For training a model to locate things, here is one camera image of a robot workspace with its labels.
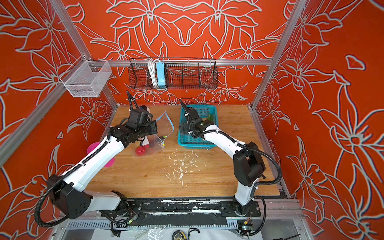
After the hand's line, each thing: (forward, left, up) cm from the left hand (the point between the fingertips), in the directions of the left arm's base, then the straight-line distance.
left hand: (156, 124), depth 78 cm
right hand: (+6, -15, -8) cm, 18 cm away
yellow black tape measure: (-45, -16, -21) cm, 53 cm away
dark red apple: (-6, +12, -19) cm, 23 cm away
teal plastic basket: (+4, -17, -23) cm, 29 cm away
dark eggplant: (-2, -3, -9) cm, 10 cm away
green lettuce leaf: (+21, -31, -17) cm, 42 cm away
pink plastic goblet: (-10, +34, -9) cm, 37 cm away
